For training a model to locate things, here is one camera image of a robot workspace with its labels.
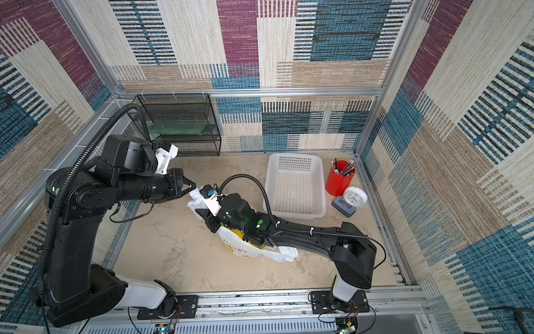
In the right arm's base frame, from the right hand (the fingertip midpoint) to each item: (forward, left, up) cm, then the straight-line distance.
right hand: (204, 207), depth 72 cm
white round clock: (+16, -60, -20) cm, 65 cm away
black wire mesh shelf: (+53, +19, +6) cm, 56 cm away
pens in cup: (+25, -58, -12) cm, 64 cm away
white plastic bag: (-11, -11, -3) cm, 16 cm away
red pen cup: (+20, -52, -16) cm, 58 cm away
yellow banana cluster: (-12, -13, +6) cm, 19 cm away
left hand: (-4, -4, +18) cm, 18 cm away
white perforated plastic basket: (+27, -35, -22) cm, 49 cm away
